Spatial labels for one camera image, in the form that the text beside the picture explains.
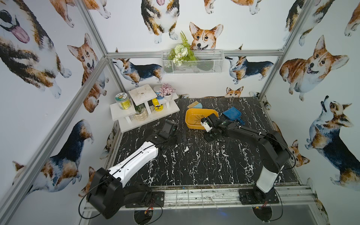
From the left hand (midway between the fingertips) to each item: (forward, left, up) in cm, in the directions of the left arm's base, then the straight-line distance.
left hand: (180, 132), depth 84 cm
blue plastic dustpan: (+24, -41, -14) cm, 49 cm away
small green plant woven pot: (+22, +30, -8) cm, 38 cm away
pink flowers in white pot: (+26, +9, +10) cm, 29 cm away
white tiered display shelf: (+25, +25, -6) cm, 36 cm away
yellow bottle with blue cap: (+28, +18, -8) cm, 34 cm away
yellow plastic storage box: (+23, -9, -15) cm, 29 cm away
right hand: (+4, -19, -7) cm, 21 cm away
